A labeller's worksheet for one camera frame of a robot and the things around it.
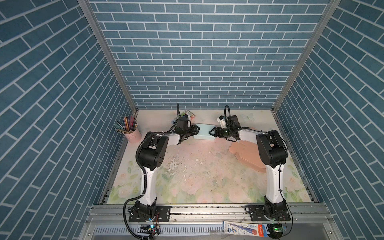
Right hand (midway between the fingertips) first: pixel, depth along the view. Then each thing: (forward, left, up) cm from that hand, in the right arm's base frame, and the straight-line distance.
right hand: (210, 131), depth 102 cm
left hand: (+2, +9, +1) cm, 9 cm away
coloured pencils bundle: (-4, +53, +8) cm, 54 cm away
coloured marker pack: (+18, +18, -2) cm, 26 cm away
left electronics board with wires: (-57, +25, -6) cm, 63 cm away
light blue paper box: (-2, +5, 0) cm, 5 cm away
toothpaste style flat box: (-53, -21, -4) cm, 57 cm away
